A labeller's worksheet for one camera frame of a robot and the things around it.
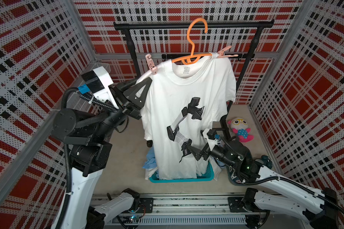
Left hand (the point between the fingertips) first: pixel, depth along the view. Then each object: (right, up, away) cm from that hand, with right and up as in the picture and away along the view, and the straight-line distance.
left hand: (151, 78), depth 37 cm
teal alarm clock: (+58, -35, +44) cm, 81 cm away
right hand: (+14, -21, +29) cm, 38 cm away
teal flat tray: (+23, -42, +40) cm, 62 cm away
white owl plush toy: (+50, -17, +63) cm, 83 cm away
